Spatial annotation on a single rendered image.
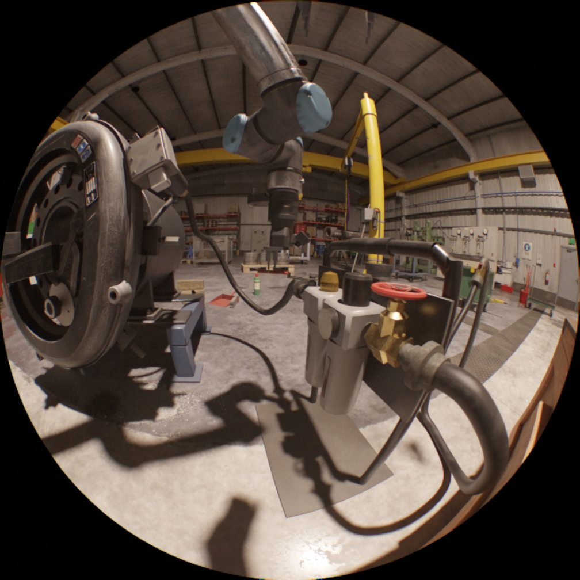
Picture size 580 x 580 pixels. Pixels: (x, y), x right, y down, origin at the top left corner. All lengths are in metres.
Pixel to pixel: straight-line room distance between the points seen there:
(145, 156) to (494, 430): 0.65
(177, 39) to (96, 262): 8.77
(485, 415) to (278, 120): 0.46
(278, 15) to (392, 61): 4.25
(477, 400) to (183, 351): 0.84
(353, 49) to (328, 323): 9.13
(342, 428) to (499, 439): 0.54
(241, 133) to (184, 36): 8.58
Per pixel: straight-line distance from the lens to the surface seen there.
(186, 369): 0.88
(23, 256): 0.72
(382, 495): 0.61
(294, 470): 0.58
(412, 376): 0.21
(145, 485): 0.65
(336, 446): 0.64
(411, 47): 9.11
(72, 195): 0.75
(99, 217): 0.46
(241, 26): 0.45
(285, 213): 0.45
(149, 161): 0.47
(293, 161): 0.49
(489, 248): 6.08
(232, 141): 0.42
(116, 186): 0.47
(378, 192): 3.67
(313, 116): 0.34
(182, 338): 0.80
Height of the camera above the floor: 0.54
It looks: 12 degrees down
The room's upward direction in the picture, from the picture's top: 2 degrees clockwise
